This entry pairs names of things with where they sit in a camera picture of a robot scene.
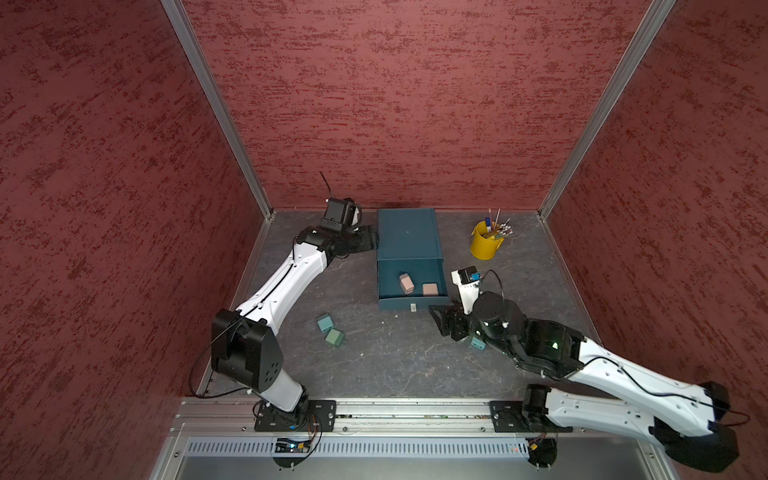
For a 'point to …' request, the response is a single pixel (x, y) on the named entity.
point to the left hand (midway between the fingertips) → (367, 245)
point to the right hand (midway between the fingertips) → (440, 312)
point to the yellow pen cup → (485, 240)
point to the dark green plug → (335, 336)
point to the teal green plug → (324, 322)
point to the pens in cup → (495, 228)
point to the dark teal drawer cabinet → (408, 233)
